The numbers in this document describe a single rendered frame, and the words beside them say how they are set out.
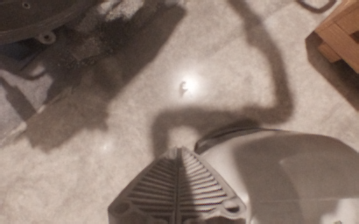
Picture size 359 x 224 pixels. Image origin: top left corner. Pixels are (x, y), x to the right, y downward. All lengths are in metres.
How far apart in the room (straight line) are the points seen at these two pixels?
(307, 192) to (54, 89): 0.89
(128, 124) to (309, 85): 0.81
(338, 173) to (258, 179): 0.13
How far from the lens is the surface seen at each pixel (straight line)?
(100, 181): 0.72
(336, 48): 0.86
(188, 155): 0.16
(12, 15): 0.45
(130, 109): 0.61
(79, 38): 0.83
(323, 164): 0.32
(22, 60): 0.97
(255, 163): 0.27
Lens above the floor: 0.56
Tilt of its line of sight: 86 degrees down
